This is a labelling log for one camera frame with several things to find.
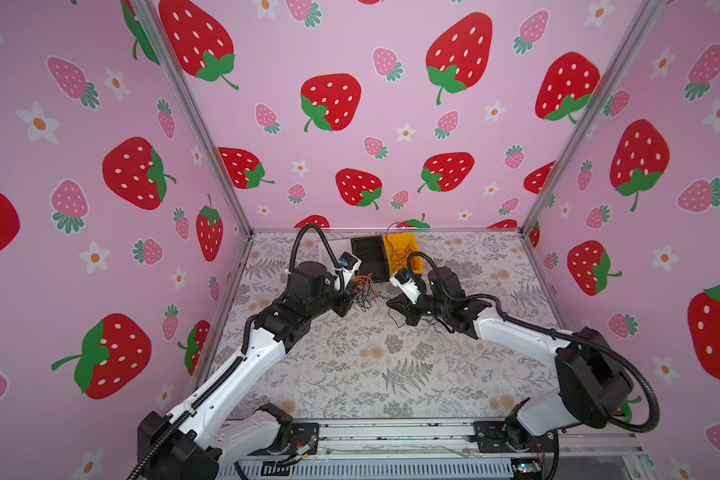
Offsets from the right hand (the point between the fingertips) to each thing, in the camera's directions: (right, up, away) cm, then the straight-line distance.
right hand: (388, 301), depth 83 cm
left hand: (-9, +7, -8) cm, 14 cm away
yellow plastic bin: (+6, +16, +30) cm, 35 cm away
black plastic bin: (-5, +14, +28) cm, 32 cm away
